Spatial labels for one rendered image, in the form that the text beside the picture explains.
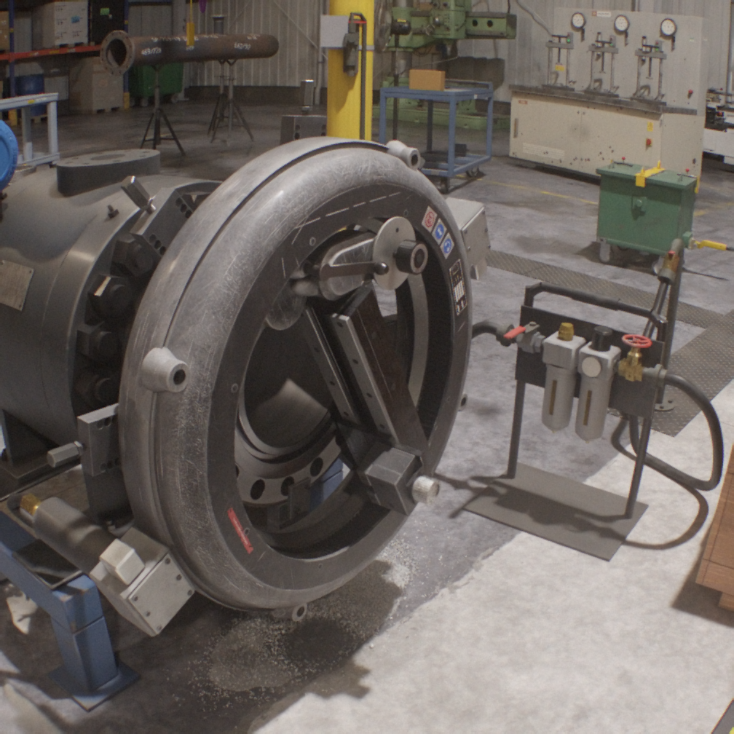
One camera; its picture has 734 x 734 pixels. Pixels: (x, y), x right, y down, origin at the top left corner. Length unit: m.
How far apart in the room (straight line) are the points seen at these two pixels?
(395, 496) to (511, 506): 0.83
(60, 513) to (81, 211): 0.53
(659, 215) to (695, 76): 3.30
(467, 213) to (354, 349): 0.44
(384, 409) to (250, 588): 0.35
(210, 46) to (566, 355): 7.55
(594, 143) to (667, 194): 3.10
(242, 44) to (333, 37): 4.85
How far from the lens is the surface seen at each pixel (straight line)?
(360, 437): 1.35
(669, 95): 7.66
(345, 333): 1.15
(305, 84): 1.22
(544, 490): 2.18
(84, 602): 1.45
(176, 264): 0.99
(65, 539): 1.20
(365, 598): 1.76
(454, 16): 12.28
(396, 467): 1.28
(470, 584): 1.82
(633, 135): 7.14
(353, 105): 4.82
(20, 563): 1.52
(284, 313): 1.12
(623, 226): 4.46
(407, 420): 1.33
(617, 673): 1.65
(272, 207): 1.01
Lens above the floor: 1.11
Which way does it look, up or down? 24 degrees down
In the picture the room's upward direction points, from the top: 1 degrees clockwise
